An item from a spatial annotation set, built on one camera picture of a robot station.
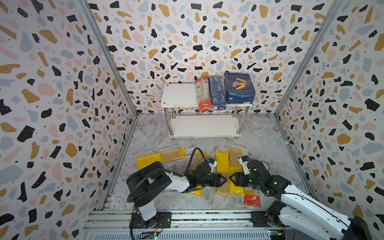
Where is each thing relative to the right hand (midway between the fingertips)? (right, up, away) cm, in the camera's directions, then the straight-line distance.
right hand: (232, 175), depth 79 cm
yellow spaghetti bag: (-41, +6, +16) cm, 44 cm away
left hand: (-4, -4, +2) cm, 6 cm away
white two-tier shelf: (-26, +43, +4) cm, 51 cm away
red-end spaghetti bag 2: (+10, -11, -1) cm, 15 cm away
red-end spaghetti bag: (-15, +47, +3) cm, 50 cm away
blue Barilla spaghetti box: (-7, +39, -3) cm, 40 cm away
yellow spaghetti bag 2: (-3, +1, +11) cm, 11 cm away
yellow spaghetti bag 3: (+4, +2, +11) cm, 11 cm away
